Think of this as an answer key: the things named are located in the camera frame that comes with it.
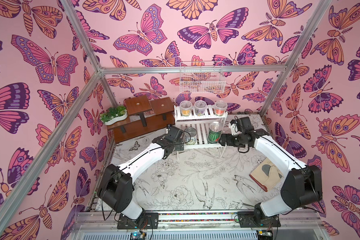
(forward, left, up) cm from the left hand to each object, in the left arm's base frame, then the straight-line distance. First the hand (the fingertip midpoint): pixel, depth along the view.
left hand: (175, 142), depth 88 cm
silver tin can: (+1, -9, +6) cm, 11 cm away
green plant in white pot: (+15, +38, +9) cm, 42 cm away
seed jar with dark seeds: (+9, -14, +20) cm, 26 cm away
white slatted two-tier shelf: (+9, -16, -1) cm, 18 cm away
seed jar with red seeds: (+9, -24, +20) cm, 33 cm away
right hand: (0, -28, +1) cm, 28 cm away
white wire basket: (+36, -16, +21) cm, 45 cm away
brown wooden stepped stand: (+24, +23, -4) cm, 34 cm away
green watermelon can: (0, -22, +9) cm, 24 cm away
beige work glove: (-14, -54, -12) cm, 57 cm away
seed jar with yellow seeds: (+9, -6, +20) cm, 23 cm away
